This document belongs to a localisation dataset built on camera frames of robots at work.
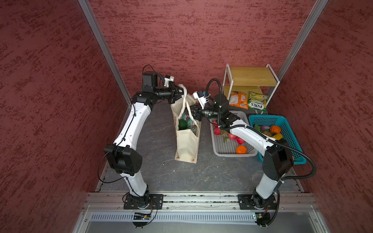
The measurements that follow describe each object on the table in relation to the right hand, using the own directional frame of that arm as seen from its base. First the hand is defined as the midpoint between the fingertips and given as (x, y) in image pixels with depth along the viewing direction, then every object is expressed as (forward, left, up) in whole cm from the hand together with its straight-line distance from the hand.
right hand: (183, 113), depth 73 cm
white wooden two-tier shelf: (+25, -49, +1) cm, 56 cm away
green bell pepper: (+6, +1, -18) cm, 19 cm away
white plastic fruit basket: (-4, -26, -31) cm, 41 cm away
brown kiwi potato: (+3, -57, -27) cm, 63 cm away
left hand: (+5, -3, +9) cm, 10 cm away
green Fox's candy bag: (+20, -51, -13) cm, 56 cm away
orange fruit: (-9, -34, -25) cm, 44 cm away
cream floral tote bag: (-11, -1, -16) cm, 20 cm away
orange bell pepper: (+5, -62, -26) cm, 68 cm away
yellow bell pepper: (0, -62, -27) cm, 68 cm away
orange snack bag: (+22, -37, -12) cm, 45 cm away
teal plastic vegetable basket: (+1, -69, -25) cm, 73 cm away
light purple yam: (+9, -58, -29) cm, 65 cm away
